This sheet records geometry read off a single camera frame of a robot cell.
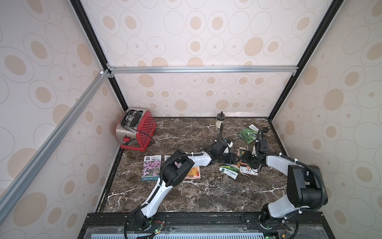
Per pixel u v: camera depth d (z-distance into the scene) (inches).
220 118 41.7
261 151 28.9
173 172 22.2
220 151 30.8
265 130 39.4
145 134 38.2
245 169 36.1
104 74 33.9
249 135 42.9
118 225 28.8
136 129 35.3
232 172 35.5
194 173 35.4
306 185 17.9
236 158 35.0
